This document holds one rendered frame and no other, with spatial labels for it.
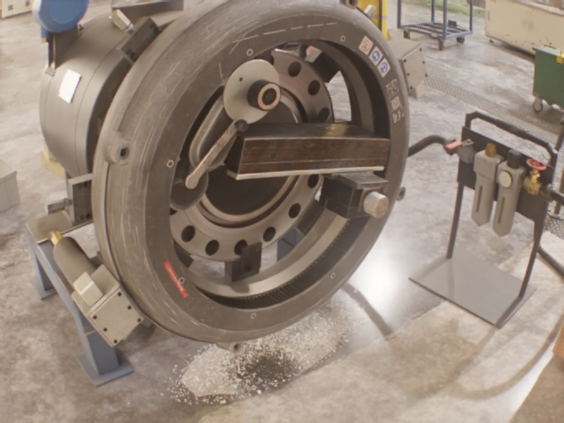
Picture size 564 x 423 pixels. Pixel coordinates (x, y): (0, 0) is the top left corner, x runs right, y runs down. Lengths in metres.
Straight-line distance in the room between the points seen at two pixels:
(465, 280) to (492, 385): 0.53
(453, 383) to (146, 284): 0.89
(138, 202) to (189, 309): 0.25
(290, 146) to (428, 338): 0.84
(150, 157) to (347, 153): 0.42
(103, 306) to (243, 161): 0.35
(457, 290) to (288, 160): 0.99
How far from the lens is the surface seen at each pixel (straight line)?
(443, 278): 1.90
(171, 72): 0.85
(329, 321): 1.67
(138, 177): 0.86
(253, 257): 1.25
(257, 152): 0.96
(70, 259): 1.12
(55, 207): 0.96
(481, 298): 1.84
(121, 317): 1.00
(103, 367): 1.49
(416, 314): 1.74
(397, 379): 1.50
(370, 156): 1.17
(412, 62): 1.31
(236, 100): 0.91
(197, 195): 1.00
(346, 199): 1.10
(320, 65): 1.21
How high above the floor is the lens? 1.05
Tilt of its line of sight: 28 degrees down
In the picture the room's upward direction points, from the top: 2 degrees clockwise
